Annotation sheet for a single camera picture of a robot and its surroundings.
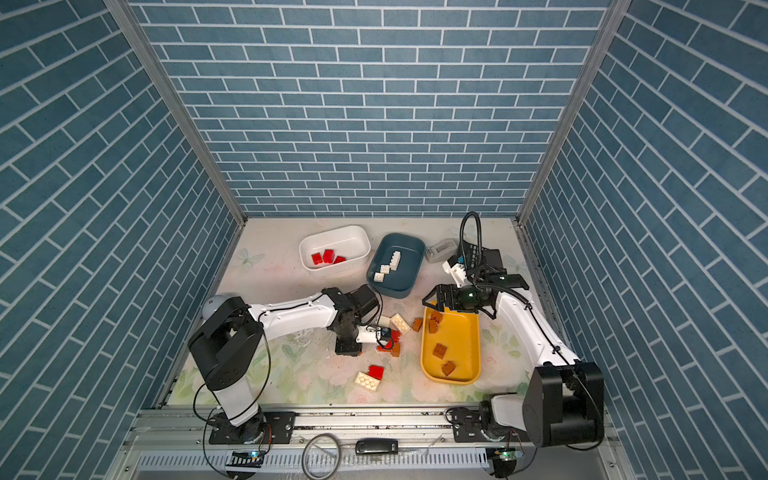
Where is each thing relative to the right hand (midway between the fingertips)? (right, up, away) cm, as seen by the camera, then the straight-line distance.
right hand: (434, 299), depth 81 cm
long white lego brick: (-11, +9, +24) cm, 28 cm away
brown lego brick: (+1, -8, +10) cm, 13 cm away
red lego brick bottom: (-16, -21, +1) cm, 26 cm away
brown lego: (+2, -15, +4) cm, 16 cm away
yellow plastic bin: (+5, -15, +6) cm, 17 cm away
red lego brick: (-40, +10, +26) cm, 49 cm away
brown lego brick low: (+4, -19, +1) cm, 20 cm away
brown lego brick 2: (-5, -9, +10) cm, 14 cm away
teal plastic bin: (-8, +2, +21) cm, 22 cm away
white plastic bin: (-34, +14, +28) cm, 46 cm away
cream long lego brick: (-9, -9, +10) cm, 17 cm away
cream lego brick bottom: (-19, -22, -1) cm, 29 cm away
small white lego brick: (-17, +4, +21) cm, 27 cm away
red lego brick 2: (-35, +11, +25) cm, 45 cm away
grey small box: (+5, +13, +26) cm, 30 cm away
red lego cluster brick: (-11, -12, +5) cm, 17 cm away
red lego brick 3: (-31, +10, +24) cm, 40 cm away
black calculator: (+17, +11, +26) cm, 33 cm away
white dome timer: (-65, -3, +5) cm, 65 cm away
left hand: (-23, -15, +6) cm, 28 cm away
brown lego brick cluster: (-11, -15, +5) cm, 19 cm away
